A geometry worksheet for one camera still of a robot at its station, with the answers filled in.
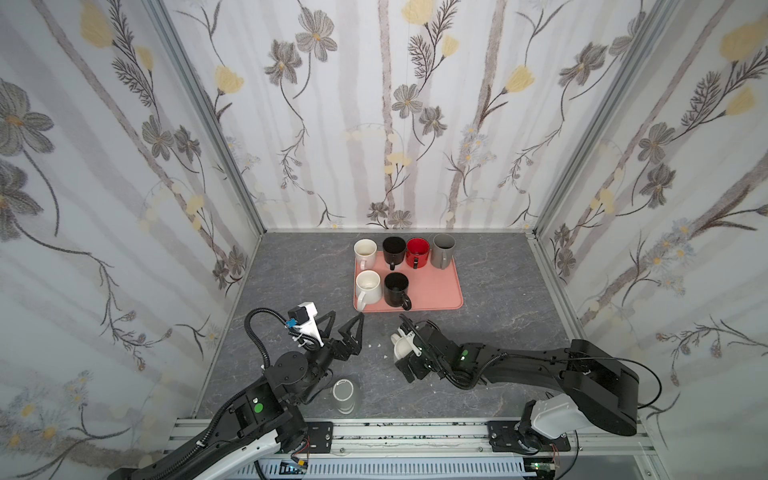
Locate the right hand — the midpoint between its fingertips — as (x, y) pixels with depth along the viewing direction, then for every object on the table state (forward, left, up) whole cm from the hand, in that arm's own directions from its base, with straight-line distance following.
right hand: (399, 347), depth 83 cm
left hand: (+1, +14, +21) cm, 25 cm away
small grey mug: (-14, +14, +4) cm, 20 cm away
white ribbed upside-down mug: (+21, +10, -3) cm, 24 cm away
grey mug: (+34, -14, +3) cm, 37 cm away
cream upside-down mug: (0, 0, +2) cm, 2 cm away
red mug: (+37, -7, -3) cm, 38 cm away
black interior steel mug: (+18, +1, -1) cm, 19 cm away
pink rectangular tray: (+22, -8, -3) cm, 24 cm away
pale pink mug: (+35, +12, -1) cm, 38 cm away
